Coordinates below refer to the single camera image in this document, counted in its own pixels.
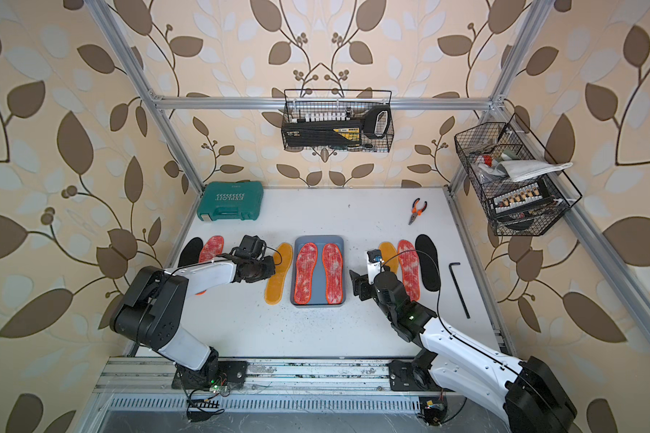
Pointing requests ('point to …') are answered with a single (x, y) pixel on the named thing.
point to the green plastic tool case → (242, 200)
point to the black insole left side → (190, 253)
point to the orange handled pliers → (414, 210)
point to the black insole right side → (429, 262)
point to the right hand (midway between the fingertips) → (362, 268)
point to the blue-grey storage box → (318, 294)
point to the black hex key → (458, 289)
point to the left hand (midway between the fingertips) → (274, 267)
